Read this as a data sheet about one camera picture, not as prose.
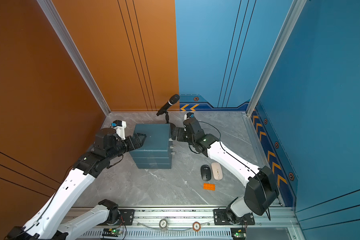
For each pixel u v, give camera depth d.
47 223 0.38
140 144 0.63
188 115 0.71
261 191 0.40
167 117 0.99
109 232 0.71
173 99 0.84
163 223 0.67
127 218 0.73
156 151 0.73
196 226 0.71
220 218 0.72
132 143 0.62
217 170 0.87
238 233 0.71
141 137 0.69
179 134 0.70
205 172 0.87
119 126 0.63
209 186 0.83
